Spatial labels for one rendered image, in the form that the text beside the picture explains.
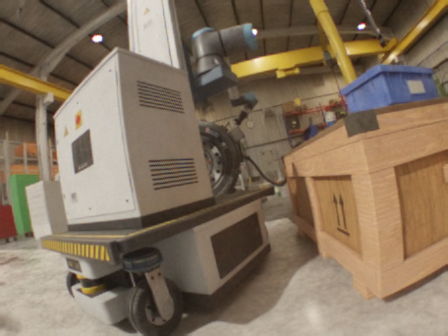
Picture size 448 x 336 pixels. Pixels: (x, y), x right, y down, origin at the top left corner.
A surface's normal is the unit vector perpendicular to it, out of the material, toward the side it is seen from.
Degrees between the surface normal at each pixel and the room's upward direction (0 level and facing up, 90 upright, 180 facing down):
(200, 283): 90
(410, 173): 90
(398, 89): 90
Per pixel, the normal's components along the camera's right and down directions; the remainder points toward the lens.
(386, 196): -0.08, -0.04
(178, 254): -0.51, 0.06
